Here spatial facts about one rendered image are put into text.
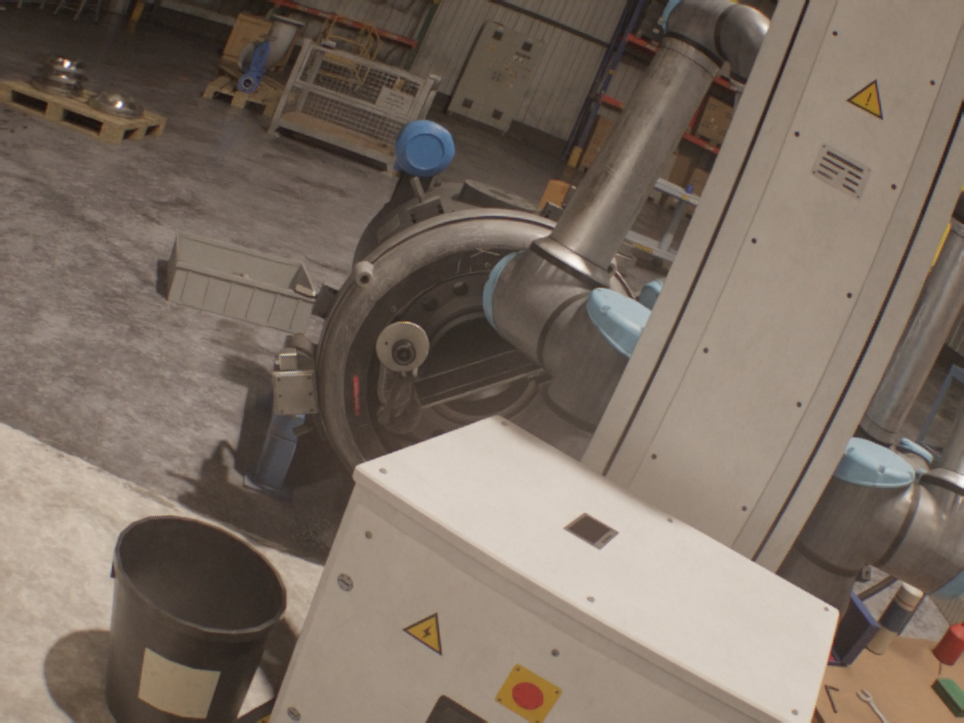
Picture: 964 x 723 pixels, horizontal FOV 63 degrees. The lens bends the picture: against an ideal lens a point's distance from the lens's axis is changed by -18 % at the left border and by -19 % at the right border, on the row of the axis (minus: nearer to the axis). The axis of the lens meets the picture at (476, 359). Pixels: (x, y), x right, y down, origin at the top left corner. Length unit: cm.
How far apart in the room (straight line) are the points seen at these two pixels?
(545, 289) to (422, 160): 120
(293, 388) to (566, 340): 82
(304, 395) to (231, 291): 156
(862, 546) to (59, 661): 146
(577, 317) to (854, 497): 53
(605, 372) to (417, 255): 68
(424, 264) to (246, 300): 175
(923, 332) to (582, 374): 64
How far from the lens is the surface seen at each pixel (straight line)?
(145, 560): 167
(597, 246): 153
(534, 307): 151
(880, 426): 168
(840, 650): 204
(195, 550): 168
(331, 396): 207
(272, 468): 254
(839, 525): 138
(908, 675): 217
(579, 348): 143
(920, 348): 163
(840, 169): 122
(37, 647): 181
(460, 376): 204
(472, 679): 99
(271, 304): 366
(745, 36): 153
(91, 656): 183
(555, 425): 145
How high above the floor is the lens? 127
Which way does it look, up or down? 17 degrees down
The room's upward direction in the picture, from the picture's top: 23 degrees clockwise
